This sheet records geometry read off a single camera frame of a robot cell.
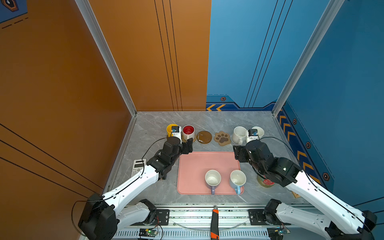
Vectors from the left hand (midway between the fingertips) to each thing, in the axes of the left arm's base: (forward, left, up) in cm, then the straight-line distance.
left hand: (187, 137), depth 80 cm
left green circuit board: (-40, +18, -22) cm, 49 cm away
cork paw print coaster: (+13, -23, -19) cm, 33 cm away
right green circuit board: (-40, -44, -21) cm, 63 cm away
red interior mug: (+16, +1, -16) cm, 22 cm away
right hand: (-8, -25, +4) cm, 27 cm away
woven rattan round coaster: (+12, -3, -19) cm, 23 cm away
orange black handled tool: (-37, -15, -21) cm, 45 cm away
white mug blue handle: (-15, -29, -19) cm, 38 cm away
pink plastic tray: (-8, -3, -18) cm, 20 cm away
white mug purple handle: (-15, -15, -19) cm, 28 cm away
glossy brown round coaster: (+15, -10, -20) cm, 28 cm away
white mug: (+13, -46, -10) cm, 49 cm away
